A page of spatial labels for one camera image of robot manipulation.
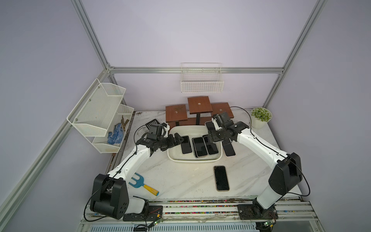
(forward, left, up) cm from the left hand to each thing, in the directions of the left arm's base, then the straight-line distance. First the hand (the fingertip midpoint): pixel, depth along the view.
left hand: (177, 143), depth 84 cm
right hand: (+5, -23, 0) cm, 24 cm away
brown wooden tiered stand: (+19, -13, +7) cm, 24 cm away
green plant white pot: (+22, -56, 0) cm, 60 cm away
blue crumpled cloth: (+5, +38, -1) cm, 39 cm away
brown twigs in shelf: (+16, +37, -1) cm, 41 cm away
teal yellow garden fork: (-18, +22, -15) cm, 32 cm away
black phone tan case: (-16, -26, -14) cm, 33 cm away
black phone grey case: (+6, -34, -14) cm, 38 cm away
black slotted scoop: (+28, +21, -12) cm, 37 cm away
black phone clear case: (+7, -5, -14) cm, 16 cm away
